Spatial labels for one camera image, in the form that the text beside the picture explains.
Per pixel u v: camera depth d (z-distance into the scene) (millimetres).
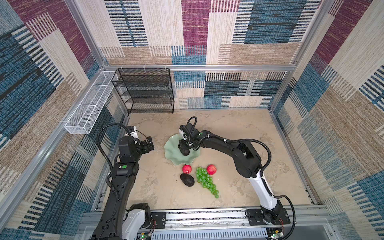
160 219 731
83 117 714
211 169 849
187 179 810
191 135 760
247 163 594
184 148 855
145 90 1087
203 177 825
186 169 851
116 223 413
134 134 679
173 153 951
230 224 728
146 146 696
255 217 729
